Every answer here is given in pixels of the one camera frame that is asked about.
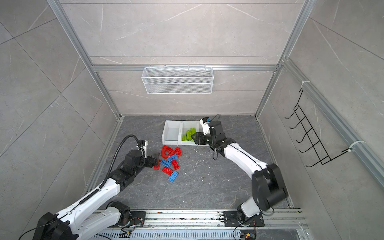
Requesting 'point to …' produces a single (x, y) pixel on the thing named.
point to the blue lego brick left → (165, 163)
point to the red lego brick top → (178, 151)
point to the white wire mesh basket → (179, 80)
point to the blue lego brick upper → (172, 158)
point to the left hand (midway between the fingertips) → (151, 150)
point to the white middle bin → (185, 126)
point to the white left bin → (170, 135)
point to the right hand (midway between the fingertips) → (195, 134)
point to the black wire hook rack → (324, 157)
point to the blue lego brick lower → (173, 176)
